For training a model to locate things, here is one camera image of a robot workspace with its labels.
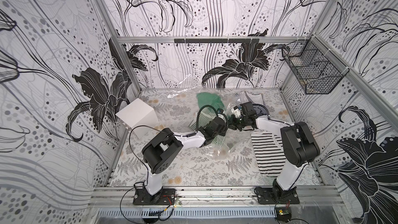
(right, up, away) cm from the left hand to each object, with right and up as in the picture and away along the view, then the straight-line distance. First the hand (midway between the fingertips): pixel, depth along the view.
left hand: (223, 126), depth 93 cm
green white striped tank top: (-11, +5, +6) cm, 14 cm away
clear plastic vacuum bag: (+6, -8, 0) cm, 10 cm away
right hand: (+1, +2, +1) cm, 2 cm away
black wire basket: (+55, +34, -5) cm, 65 cm away
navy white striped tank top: (+28, +14, +18) cm, 36 cm away
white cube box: (-50, +6, -7) cm, 50 cm away
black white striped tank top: (+25, -14, -8) cm, 30 cm away
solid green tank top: (-11, +17, +21) cm, 30 cm away
